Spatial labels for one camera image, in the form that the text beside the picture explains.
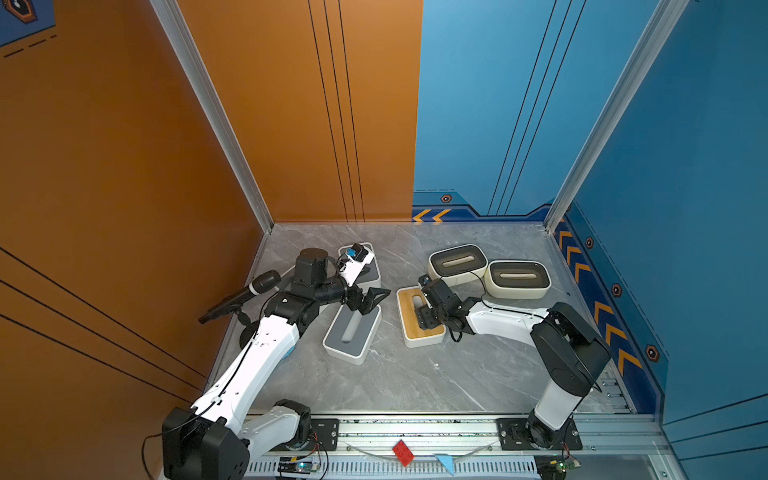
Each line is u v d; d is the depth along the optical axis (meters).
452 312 0.71
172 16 0.70
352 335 0.87
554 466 0.70
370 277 0.97
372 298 0.65
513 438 0.72
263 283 0.72
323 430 0.74
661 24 0.71
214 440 0.37
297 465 0.71
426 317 0.83
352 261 0.63
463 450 0.72
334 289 0.63
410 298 0.92
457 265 1.00
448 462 0.67
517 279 0.99
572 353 0.47
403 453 0.70
